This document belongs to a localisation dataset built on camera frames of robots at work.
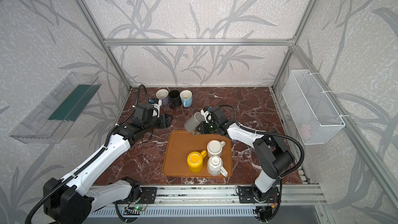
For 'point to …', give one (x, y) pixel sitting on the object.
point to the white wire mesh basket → (311, 111)
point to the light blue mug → (186, 96)
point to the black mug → (174, 99)
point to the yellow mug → (195, 160)
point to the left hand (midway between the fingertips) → (170, 112)
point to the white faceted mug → (215, 166)
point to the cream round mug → (214, 147)
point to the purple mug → (163, 95)
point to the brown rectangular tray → (179, 144)
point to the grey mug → (193, 122)
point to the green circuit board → (138, 208)
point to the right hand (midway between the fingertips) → (197, 124)
